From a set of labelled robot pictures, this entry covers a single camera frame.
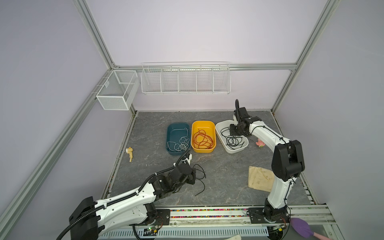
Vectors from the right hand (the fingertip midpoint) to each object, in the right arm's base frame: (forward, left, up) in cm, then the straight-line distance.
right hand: (234, 132), depth 95 cm
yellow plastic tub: (+9, +16, -6) cm, 19 cm away
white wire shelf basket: (+29, +31, +21) cm, 47 cm away
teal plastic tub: (0, +37, -8) cm, 38 cm away
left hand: (-27, +24, +1) cm, 36 cm away
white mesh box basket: (+25, +78, +14) cm, 84 cm away
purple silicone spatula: (-50, -27, -11) cm, 58 cm away
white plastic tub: (+11, +7, -7) cm, 15 cm away
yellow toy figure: (-9, +68, -8) cm, 69 cm away
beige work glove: (-27, -14, -10) cm, 32 cm away
